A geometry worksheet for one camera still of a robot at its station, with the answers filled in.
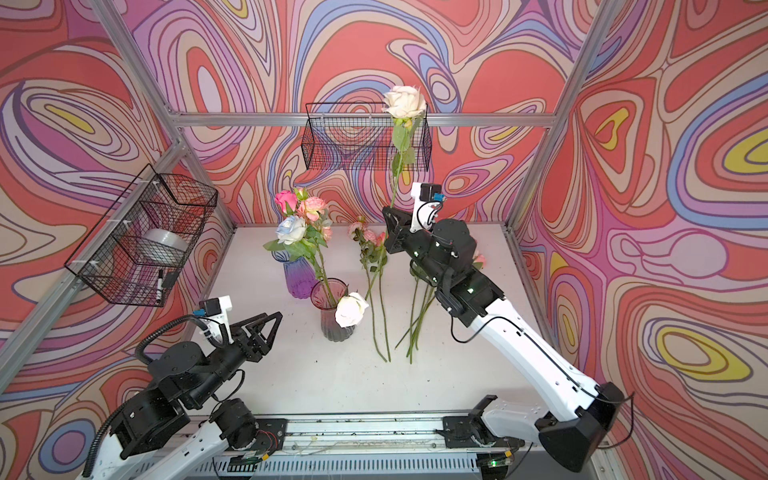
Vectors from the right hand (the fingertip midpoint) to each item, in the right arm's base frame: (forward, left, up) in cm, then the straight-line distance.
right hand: (383, 215), depth 62 cm
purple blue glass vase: (+13, +29, -38) cm, 49 cm away
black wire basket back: (+49, +8, -9) cm, 51 cm away
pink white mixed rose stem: (+3, -11, -42) cm, 44 cm away
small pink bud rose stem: (+23, +4, -40) cm, 46 cm away
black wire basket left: (+1, +59, -9) cm, 59 cm away
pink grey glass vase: (-3, +17, -25) cm, 30 cm away
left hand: (-16, +23, -14) cm, 31 cm away
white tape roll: (+5, +54, -10) cm, 55 cm away
